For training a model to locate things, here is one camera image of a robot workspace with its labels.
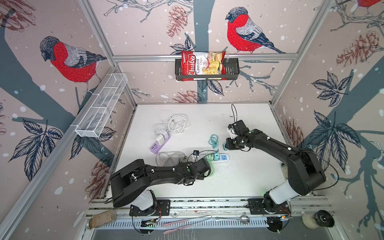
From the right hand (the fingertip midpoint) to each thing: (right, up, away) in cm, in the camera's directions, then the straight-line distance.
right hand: (225, 148), depth 89 cm
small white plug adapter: (-40, +5, +1) cm, 41 cm away
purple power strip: (-44, -1, +3) cm, 44 cm away
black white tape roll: (+34, -23, -28) cm, 50 cm away
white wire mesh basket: (-70, +26, -10) cm, 75 cm away
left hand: (-15, -13, -5) cm, 21 cm away
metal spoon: (+5, -29, -21) cm, 36 cm away
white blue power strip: (-2, -5, -1) cm, 6 cm away
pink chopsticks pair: (-28, -31, -20) cm, 46 cm away
